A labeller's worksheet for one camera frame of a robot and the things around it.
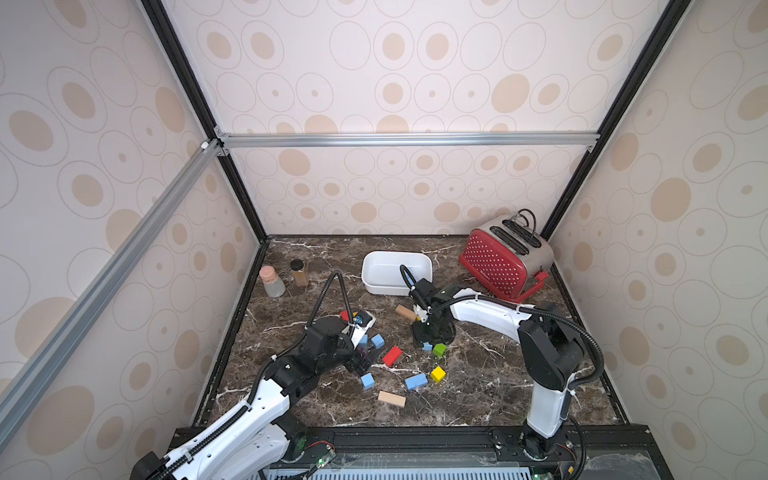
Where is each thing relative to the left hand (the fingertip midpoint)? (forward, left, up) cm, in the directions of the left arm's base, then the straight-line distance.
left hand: (376, 338), depth 77 cm
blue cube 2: (-7, +3, -12) cm, 14 cm away
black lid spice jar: (+27, +27, -9) cm, 39 cm away
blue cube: (+3, -15, -13) cm, 20 cm away
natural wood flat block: (-11, -4, -14) cm, 18 cm away
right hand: (+5, -16, -12) cm, 21 cm away
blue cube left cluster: (+5, 0, -12) cm, 13 cm away
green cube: (+3, -18, -12) cm, 22 cm away
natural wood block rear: (+15, -9, -13) cm, 22 cm away
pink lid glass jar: (+22, +35, -8) cm, 42 cm away
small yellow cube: (-5, -17, -12) cm, 22 cm away
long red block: (+1, -4, -15) cm, 16 cm away
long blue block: (-6, -11, -14) cm, 19 cm away
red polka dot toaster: (+25, -40, +3) cm, 47 cm away
